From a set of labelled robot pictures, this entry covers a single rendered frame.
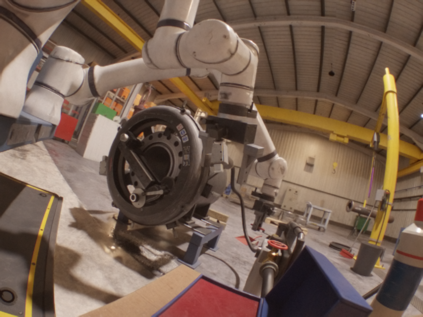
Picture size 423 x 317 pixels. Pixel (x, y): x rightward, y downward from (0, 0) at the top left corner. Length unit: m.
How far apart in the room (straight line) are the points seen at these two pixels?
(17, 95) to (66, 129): 6.02
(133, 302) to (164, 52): 0.43
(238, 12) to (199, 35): 8.99
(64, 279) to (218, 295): 0.74
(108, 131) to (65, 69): 4.35
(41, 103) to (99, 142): 4.30
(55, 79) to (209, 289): 0.73
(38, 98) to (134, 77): 0.41
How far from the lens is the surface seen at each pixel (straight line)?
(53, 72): 0.73
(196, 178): 0.88
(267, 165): 0.70
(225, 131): 0.43
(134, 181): 1.26
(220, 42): 0.31
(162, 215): 0.96
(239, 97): 0.42
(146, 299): 0.25
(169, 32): 0.43
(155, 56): 0.43
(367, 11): 9.08
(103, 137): 4.96
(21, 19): 0.30
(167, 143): 1.15
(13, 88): 0.29
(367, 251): 2.77
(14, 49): 0.29
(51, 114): 0.72
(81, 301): 0.84
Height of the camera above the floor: 0.64
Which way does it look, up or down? 6 degrees up
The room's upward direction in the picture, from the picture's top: 19 degrees clockwise
